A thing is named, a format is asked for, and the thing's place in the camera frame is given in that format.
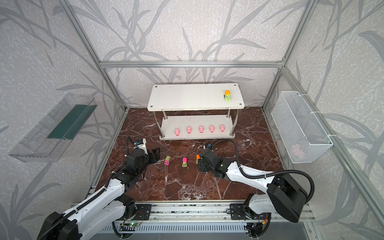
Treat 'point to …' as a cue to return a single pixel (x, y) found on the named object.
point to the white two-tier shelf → (196, 111)
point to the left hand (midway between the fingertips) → (158, 145)
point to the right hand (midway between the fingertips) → (203, 157)
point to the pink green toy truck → (167, 161)
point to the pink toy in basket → (297, 150)
